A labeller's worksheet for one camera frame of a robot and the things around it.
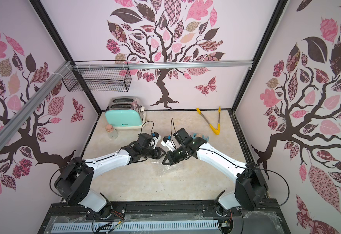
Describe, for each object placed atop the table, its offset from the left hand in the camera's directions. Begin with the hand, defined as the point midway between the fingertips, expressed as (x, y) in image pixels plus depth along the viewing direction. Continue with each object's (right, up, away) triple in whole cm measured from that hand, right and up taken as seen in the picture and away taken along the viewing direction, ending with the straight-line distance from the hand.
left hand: (163, 155), depth 86 cm
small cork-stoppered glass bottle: (-36, +13, +12) cm, 40 cm away
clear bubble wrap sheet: (-2, -2, -7) cm, 8 cm away
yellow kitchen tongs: (+38, +14, +19) cm, 45 cm away
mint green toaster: (-27, +27, +12) cm, 40 cm away
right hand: (+1, -1, -12) cm, 12 cm away
